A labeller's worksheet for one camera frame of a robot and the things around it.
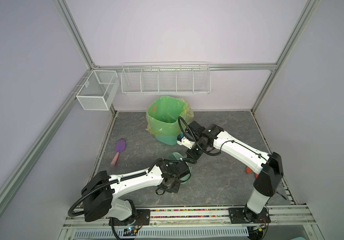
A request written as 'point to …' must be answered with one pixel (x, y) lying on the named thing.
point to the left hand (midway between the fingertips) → (171, 190)
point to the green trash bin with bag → (165, 117)
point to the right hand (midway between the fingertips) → (189, 158)
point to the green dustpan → (186, 178)
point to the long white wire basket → (166, 78)
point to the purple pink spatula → (119, 147)
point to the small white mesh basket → (98, 90)
